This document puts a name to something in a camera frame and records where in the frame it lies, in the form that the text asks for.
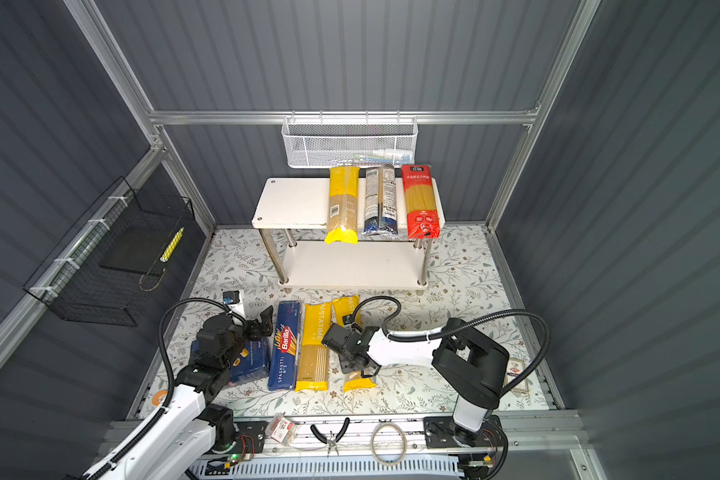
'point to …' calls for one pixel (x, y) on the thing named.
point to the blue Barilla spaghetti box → (284, 368)
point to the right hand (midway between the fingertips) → (353, 362)
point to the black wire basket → (92, 273)
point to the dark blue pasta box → (252, 362)
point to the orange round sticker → (158, 397)
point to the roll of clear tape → (388, 443)
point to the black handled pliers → (331, 441)
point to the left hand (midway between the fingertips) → (254, 308)
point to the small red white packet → (282, 429)
